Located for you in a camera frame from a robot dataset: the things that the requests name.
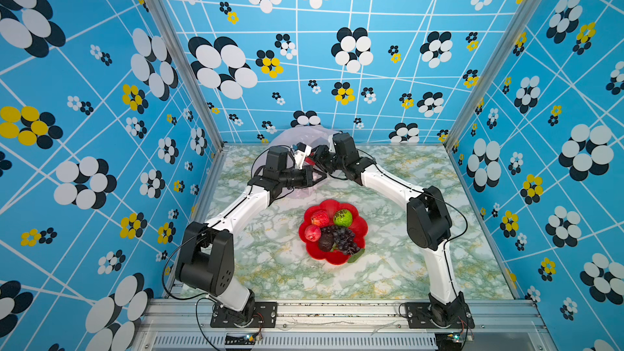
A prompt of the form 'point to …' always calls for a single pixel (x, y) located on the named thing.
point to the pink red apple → (312, 232)
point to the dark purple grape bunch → (343, 239)
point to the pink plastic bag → (312, 135)
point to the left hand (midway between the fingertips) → (327, 176)
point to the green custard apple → (343, 218)
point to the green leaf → (356, 256)
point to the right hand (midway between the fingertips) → (307, 156)
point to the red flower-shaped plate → (330, 207)
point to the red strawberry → (320, 218)
